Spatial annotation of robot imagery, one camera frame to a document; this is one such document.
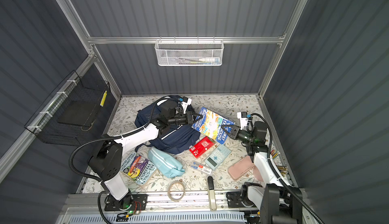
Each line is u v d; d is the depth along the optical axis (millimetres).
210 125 787
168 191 760
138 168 826
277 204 403
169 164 819
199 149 915
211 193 733
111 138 502
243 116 729
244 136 704
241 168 813
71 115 722
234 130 709
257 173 824
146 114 1041
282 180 438
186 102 771
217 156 870
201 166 836
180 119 732
